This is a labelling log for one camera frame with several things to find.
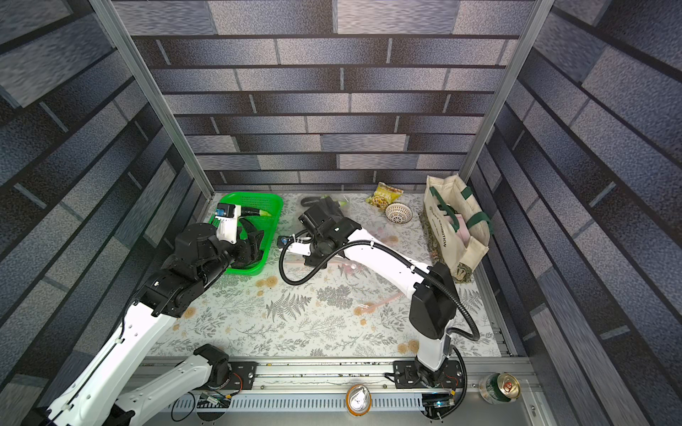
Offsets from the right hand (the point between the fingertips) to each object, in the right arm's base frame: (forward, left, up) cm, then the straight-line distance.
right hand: (308, 248), depth 82 cm
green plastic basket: (+28, +21, -8) cm, 36 cm away
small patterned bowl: (+28, -34, -15) cm, 46 cm away
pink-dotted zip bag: (-8, -19, -18) cm, 27 cm away
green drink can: (-35, -50, -7) cm, 62 cm away
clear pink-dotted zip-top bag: (+33, -10, -15) cm, 37 cm away
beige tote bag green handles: (+8, -49, +2) cm, 50 cm away
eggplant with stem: (+33, +5, -14) cm, 36 cm away
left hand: (-4, +13, +15) cm, 20 cm away
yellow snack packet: (+36, -28, -13) cm, 47 cm away
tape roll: (-38, -16, -7) cm, 42 cm away
